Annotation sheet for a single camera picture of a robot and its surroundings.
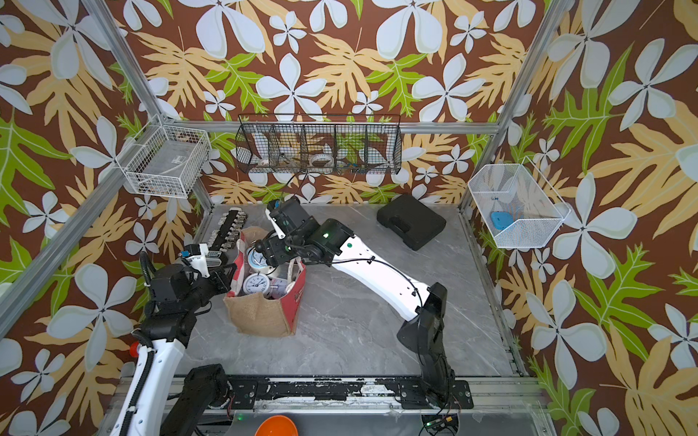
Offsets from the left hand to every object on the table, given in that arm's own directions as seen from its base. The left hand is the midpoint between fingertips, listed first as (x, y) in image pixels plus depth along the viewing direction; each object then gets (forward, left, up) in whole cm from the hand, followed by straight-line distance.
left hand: (236, 263), depth 76 cm
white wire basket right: (+18, -86, +5) cm, 88 cm away
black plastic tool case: (+30, -60, -17) cm, 69 cm away
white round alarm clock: (-2, -4, -9) cm, 10 cm away
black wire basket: (+45, -21, +10) cm, 50 cm away
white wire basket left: (+30, +27, +13) cm, 42 cm away
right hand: (+1, -12, +7) cm, 14 cm away
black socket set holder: (+28, +17, -21) cm, 39 cm away
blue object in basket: (+13, -78, +5) cm, 79 cm away
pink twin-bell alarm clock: (-1, -9, -14) cm, 17 cm away
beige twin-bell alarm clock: (+3, -4, -5) cm, 8 cm away
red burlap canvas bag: (-13, -7, -5) cm, 16 cm away
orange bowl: (-37, -15, -16) cm, 43 cm away
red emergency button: (-18, +32, -20) cm, 42 cm away
